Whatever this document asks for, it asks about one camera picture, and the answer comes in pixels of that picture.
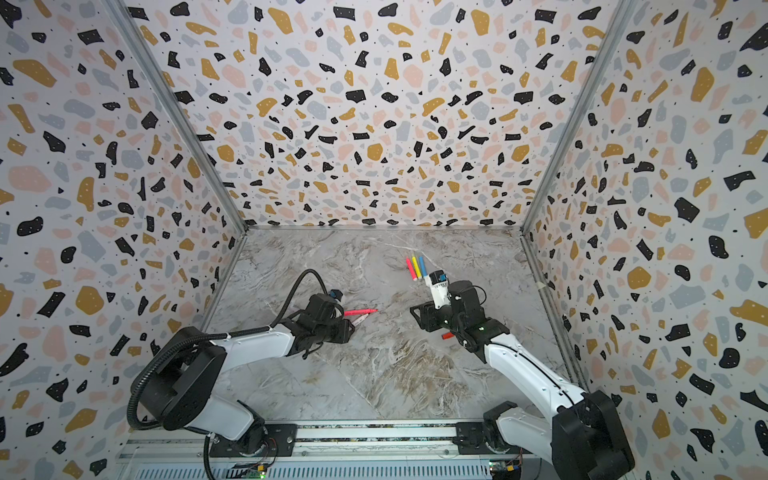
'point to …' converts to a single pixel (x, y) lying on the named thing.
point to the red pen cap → (447, 335)
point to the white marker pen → (359, 320)
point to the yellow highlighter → (418, 272)
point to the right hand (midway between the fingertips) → (415, 302)
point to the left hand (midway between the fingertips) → (351, 323)
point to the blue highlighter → (423, 269)
